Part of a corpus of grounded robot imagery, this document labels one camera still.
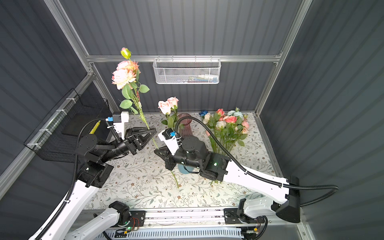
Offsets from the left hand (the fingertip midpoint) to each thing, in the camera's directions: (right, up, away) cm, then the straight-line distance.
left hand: (156, 131), depth 52 cm
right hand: (-1, -9, +6) cm, 10 cm away
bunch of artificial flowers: (+38, +2, +52) cm, 64 cm away
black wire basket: (-50, -4, +16) cm, 53 cm away
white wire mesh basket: (+7, +49, +71) cm, 87 cm away
